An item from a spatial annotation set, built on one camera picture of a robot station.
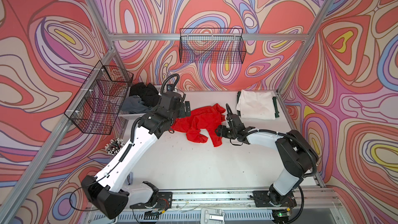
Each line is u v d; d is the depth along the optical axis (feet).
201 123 3.22
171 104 1.65
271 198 2.20
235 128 2.39
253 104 3.52
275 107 3.43
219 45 3.00
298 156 1.55
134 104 3.25
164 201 2.37
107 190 1.22
